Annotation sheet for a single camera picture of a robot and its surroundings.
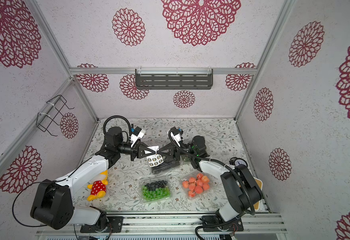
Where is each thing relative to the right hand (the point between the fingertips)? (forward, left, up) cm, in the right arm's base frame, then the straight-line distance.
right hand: (157, 154), depth 68 cm
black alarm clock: (+11, -44, -25) cm, 52 cm away
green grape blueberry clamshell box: (-9, +3, -23) cm, 25 cm away
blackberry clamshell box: (+4, -1, -19) cm, 20 cm away
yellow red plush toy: (-9, +33, -20) cm, 40 cm away
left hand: (+1, +2, -1) cm, 2 cm away
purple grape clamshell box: (-2, -13, 0) cm, 13 cm away
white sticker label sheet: (-1, +1, -3) cm, 3 cm away
